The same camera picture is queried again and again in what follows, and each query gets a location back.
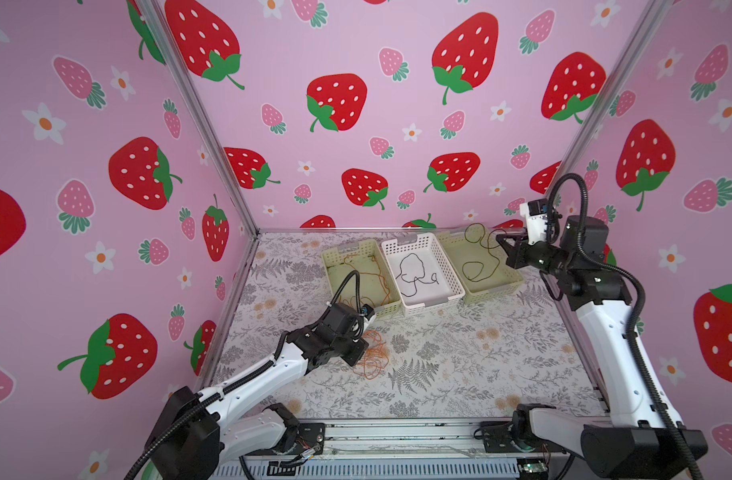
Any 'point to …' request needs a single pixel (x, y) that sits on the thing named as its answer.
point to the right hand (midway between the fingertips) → (499, 235)
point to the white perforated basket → (422, 272)
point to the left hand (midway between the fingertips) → (363, 341)
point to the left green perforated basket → (377, 287)
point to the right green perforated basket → (479, 261)
